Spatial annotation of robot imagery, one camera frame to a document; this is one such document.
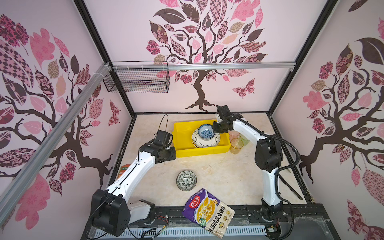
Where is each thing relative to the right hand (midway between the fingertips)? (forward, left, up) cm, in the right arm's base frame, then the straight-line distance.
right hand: (214, 127), depth 98 cm
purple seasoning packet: (-47, +9, -8) cm, 48 cm away
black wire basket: (+46, +59, +7) cm, 75 cm away
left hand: (-23, +26, +2) cm, 34 cm away
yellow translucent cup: (-10, -15, -8) cm, 19 cm away
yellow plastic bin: (+4, +22, -11) cm, 25 cm away
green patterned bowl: (-32, +18, -10) cm, 38 cm away
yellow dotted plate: (-9, +6, -7) cm, 13 cm away
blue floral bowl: (-1, +5, -4) cm, 7 cm away
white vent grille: (-57, +24, -11) cm, 62 cm away
